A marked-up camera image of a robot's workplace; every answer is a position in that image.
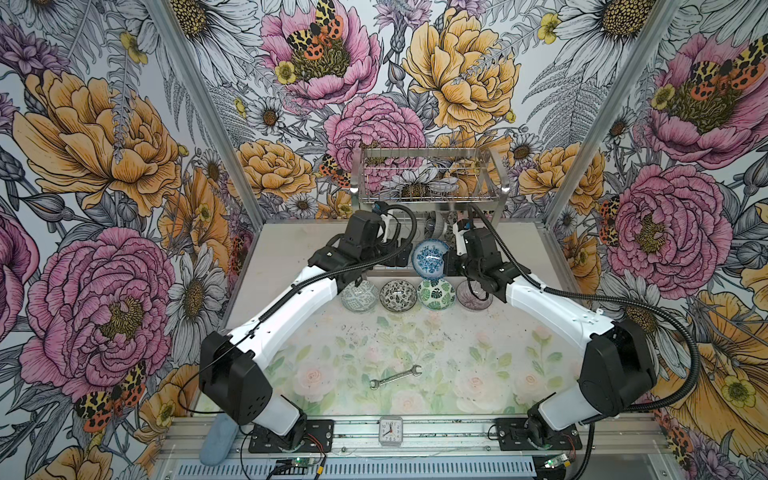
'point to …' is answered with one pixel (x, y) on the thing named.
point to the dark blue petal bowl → (434, 225)
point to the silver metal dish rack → (439, 181)
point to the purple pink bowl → (468, 300)
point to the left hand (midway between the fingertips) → (394, 252)
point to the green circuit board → (296, 466)
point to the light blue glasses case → (218, 440)
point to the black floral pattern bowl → (398, 295)
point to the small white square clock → (391, 431)
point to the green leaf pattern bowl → (436, 295)
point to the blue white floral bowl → (428, 258)
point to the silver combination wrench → (375, 384)
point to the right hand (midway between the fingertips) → (446, 264)
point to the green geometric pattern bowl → (362, 298)
